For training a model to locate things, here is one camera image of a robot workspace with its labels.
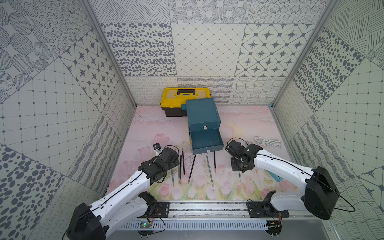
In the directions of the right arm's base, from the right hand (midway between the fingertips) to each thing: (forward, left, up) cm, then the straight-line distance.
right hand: (239, 167), depth 82 cm
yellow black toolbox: (+43, +42, +13) cm, 61 cm away
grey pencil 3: (-4, 0, -2) cm, 4 cm away
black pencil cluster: (+6, +32, -6) cm, 33 cm away
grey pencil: (-4, +38, -6) cm, 39 cm away
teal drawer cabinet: (+20, +20, +18) cm, 33 cm away
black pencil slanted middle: (-6, +29, -7) cm, 30 cm away
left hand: (+3, +39, +5) cm, 39 cm away
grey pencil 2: (0, +16, -7) cm, 18 cm away
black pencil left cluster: (+1, +34, -6) cm, 34 cm away
